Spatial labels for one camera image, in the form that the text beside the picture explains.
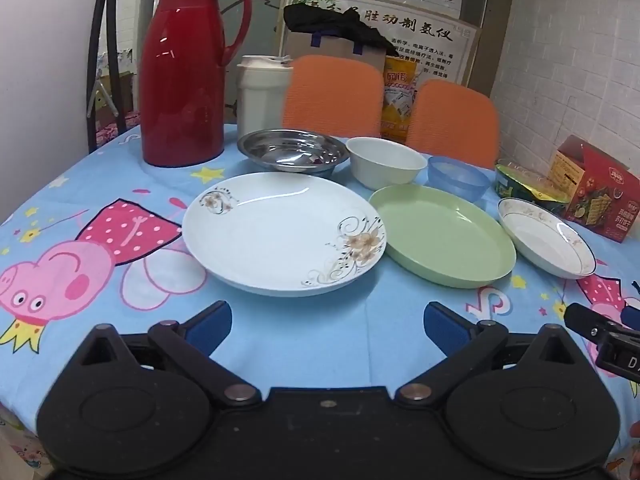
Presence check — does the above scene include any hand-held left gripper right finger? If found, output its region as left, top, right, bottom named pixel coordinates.
left=423, top=301, right=581, bottom=406

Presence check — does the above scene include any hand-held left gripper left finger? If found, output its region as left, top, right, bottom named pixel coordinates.
left=75, top=301, right=262, bottom=407

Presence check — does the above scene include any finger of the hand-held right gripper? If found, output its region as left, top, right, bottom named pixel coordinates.
left=564, top=302, right=613, bottom=345

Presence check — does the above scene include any small white floral dish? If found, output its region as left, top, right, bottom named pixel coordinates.
left=497, top=197, right=597, bottom=279

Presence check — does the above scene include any green plastic plate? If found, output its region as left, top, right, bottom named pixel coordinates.
left=368, top=184, right=517, bottom=289

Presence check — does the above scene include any large white floral plate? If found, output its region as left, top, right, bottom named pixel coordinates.
left=181, top=172, right=387, bottom=297

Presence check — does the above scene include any blue translucent plastic bowl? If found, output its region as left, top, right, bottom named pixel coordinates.
left=427, top=155, right=491, bottom=203

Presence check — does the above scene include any white ceramic bowl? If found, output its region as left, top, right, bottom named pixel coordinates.
left=345, top=136, right=429, bottom=191

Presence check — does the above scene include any stainless steel plate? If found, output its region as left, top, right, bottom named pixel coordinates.
left=237, top=129, right=351, bottom=177

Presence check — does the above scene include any blue cartoon printed tablecloth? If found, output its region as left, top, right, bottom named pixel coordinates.
left=0, top=122, right=640, bottom=480

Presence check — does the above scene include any red cracker box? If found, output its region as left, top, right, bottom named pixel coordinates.
left=547, top=135, right=640, bottom=243

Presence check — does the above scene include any green instant noodle bowl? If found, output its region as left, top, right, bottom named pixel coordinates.
left=495, top=159, right=571, bottom=216

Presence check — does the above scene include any orange chair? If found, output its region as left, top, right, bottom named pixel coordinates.
left=282, top=55, right=385, bottom=138
left=406, top=79, right=501, bottom=170

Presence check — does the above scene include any yellow plastic bag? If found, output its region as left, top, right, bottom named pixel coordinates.
left=381, top=56, right=433, bottom=143

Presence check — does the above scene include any white travel tumbler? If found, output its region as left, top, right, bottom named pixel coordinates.
left=236, top=54, right=295, bottom=136

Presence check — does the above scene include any red thermos jug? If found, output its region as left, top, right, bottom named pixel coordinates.
left=140, top=0, right=252, bottom=167

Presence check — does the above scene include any frosted glass panel with drawing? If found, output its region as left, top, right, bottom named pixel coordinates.
left=220, top=0, right=296, bottom=68

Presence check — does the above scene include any black cloth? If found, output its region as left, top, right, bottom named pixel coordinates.
left=283, top=2, right=401, bottom=58

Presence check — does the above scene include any large white wall poster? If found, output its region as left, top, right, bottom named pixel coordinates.
left=272, top=0, right=483, bottom=91

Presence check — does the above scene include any black metal chair frame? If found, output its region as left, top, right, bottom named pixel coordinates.
left=86, top=0, right=137, bottom=155

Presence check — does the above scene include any brown bag with blue handles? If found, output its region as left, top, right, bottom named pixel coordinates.
left=282, top=30, right=388, bottom=68

